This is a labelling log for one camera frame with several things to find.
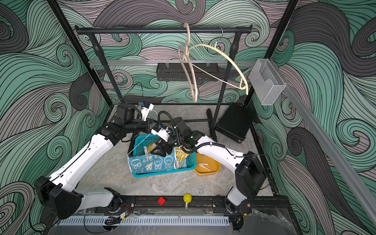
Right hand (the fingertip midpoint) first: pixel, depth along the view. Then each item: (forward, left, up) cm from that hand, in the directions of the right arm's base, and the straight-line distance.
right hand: (152, 149), depth 71 cm
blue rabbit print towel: (-2, +1, -12) cm, 12 cm away
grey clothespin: (-1, +3, -1) cm, 3 cm away
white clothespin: (0, -27, -20) cm, 33 cm away
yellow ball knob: (-19, -17, -18) cm, 31 cm away
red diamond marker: (-19, -4, -20) cm, 28 cm away
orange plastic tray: (-1, -28, -20) cm, 35 cm away
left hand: (+10, -4, +8) cm, 14 cm away
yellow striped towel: (+3, -14, -12) cm, 18 cm away
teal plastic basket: (+2, +6, +4) cm, 7 cm away
